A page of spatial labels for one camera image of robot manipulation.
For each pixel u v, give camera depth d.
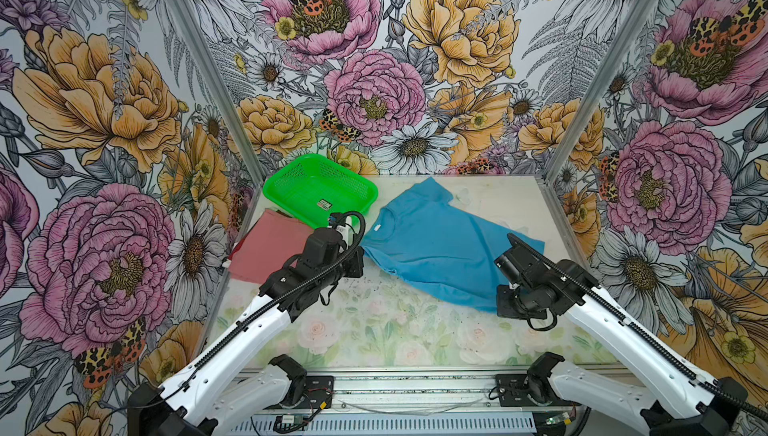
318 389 0.75
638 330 0.43
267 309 0.47
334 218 0.65
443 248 0.97
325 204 1.13
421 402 0.74
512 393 0.74
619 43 0.85
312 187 1.19
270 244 1.00
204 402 0.39
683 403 0.39
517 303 0.61
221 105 0.97
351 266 0.66
